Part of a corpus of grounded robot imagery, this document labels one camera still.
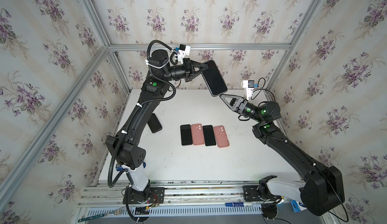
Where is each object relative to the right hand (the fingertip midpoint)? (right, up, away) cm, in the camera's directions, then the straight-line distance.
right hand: (226, 97), depth 62 cm
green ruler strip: (-61, -54, +6) cm, 82 cm away
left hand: (-8, +12, -2) cm, 15 cm away
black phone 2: (-19, -23, +34) cm, 45 cm away
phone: (-4, -23, +31) cm, 39 cm away
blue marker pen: (+7, -50, +8) cm, 52 cm away
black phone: (-40, -16, +36) cm, 56 cm away
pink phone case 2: (+3, -23, +32) cm, 39 cm away
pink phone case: (-11, -25, +32) cm, 42 cm away
